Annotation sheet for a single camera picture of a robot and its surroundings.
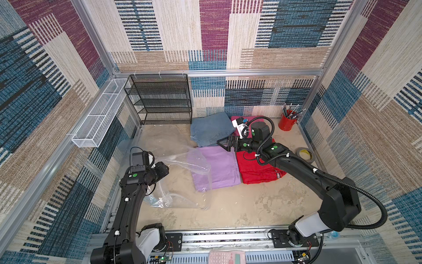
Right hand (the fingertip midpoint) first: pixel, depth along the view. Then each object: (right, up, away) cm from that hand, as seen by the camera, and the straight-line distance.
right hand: (225, 143), depth 78 cm
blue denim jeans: (-10, +7, +31) cm, 33 cm away
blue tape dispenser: (+49, -41, -3) cm, 64 cm away
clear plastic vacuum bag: (-20, -23, +14) cm, 34 cm away
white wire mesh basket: (-58, +5, -7) cm, 59 cm away
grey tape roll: (+51, -7, +24) cm, 57 cm away
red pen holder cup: (+42, +15, +28) cm, 52 cm away
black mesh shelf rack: (-40, +28, +31) cm, 58 cm away
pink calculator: (0, -46, -9) cm, 47 cm away
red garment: (+16, -16, +13) cm, 26 cm away
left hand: (-29, -12, +4) cm, 32 cm away
